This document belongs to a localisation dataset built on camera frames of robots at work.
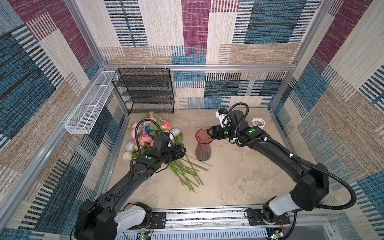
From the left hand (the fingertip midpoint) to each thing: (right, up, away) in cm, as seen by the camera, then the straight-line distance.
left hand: (183, 149), depth 80 cm
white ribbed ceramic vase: (+42, +14, +5) cm, 45 cm away
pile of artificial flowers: (-18, +7, +14) cm, 24 cm away
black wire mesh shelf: (-30, +38, +30) cm, 57 cm away
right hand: (+15, +8, 0) cm, 17 cm away
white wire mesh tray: (-60, +24, +16) cm, 66 cm away
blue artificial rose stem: (-25, +10, +19) cm, 33 cm away
